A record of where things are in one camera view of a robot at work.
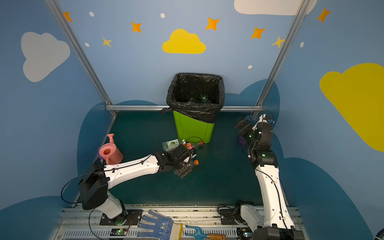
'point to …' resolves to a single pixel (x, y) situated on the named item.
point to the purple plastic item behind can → (98, 153)
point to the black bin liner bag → (183, 96)
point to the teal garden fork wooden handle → (200, 236)
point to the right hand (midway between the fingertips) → (243, 121)
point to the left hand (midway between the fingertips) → (186, 164)
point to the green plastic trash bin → (193, 130)
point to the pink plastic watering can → (111, 152)
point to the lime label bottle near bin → (167, 146)
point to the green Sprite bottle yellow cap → (203, 98)
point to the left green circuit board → (118, 232)
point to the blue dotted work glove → (164, 228)
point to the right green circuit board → (244, 233)
